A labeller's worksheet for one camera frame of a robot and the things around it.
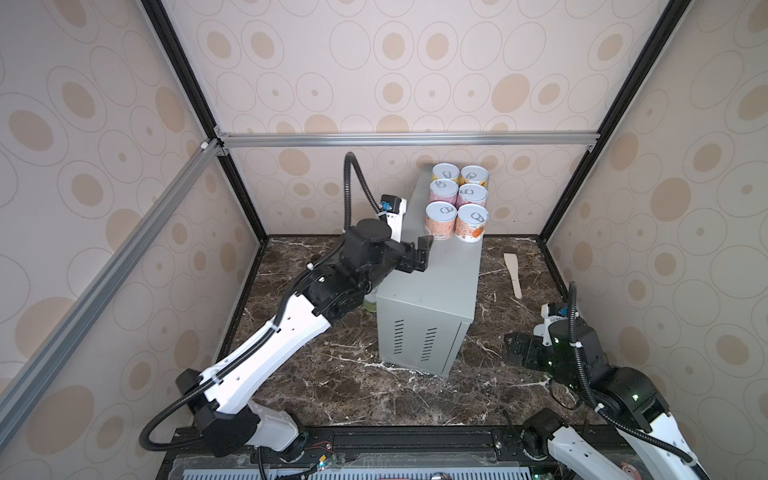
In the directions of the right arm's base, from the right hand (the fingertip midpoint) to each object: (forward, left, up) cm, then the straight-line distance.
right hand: (523, 339), depth 70 cm
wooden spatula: (+43, -15, -21) cm, 50 cm away
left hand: (+13, +24, +23) cm, 36 cm away
